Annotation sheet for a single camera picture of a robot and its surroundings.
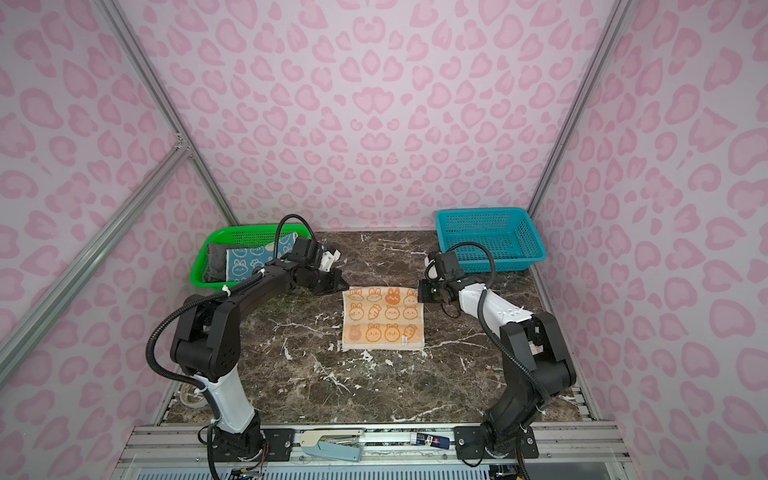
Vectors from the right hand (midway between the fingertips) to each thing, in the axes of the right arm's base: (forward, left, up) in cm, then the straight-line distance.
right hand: (421, 288), depth 91 cm
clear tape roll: (-30, +64, -9) cm, 71 cm away
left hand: (+1, +22, +1) cm, 22 cm away
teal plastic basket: (+32, -36, -9) cm, 49 cm away
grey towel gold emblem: (+8, +67, +1) cm, 67 cm away
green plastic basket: (+29, +70, -8) cm, 76 cm away
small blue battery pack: (-39, -2, -7) cm, 40 cm away
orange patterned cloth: (-6, +12, -9) cm, 16 cm away
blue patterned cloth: (+12, +62, -3) cm, 63 cm away
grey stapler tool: (-40, +20, -7) cm, 46 cm away
